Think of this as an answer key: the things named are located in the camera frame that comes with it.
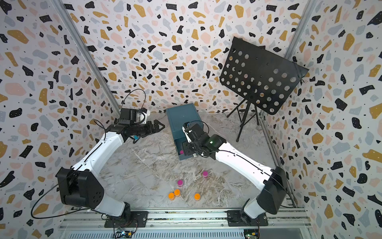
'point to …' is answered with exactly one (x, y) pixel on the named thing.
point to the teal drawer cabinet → (178, 116)
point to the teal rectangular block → (136, 137)
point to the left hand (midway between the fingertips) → (160, 127)
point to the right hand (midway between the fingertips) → (185, 145)
